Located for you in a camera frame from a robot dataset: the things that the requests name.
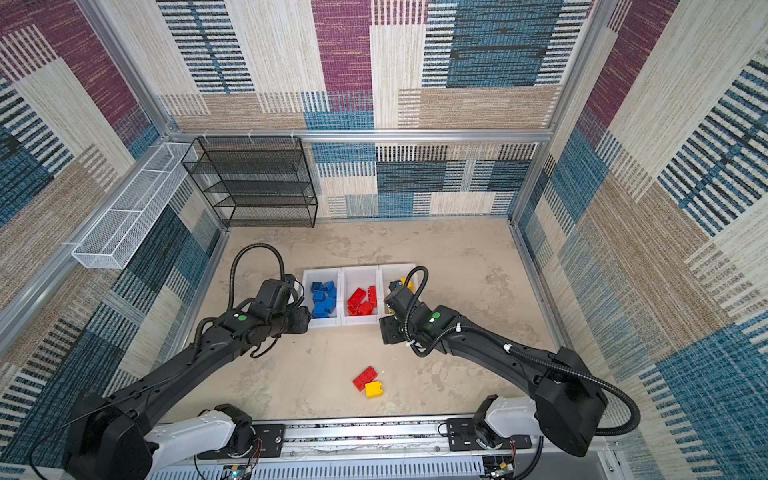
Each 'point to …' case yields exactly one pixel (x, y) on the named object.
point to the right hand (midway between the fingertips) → (395, 329)
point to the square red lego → (365, 308)
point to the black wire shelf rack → (255, 181)
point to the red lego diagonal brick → (367, 376)
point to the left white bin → (323, 275)
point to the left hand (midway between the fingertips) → (303, 311)
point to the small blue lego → (316, 285)
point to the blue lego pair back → (322, 309)
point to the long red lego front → (372, 295)
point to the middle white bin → (360, 277)
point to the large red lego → (354, 300)
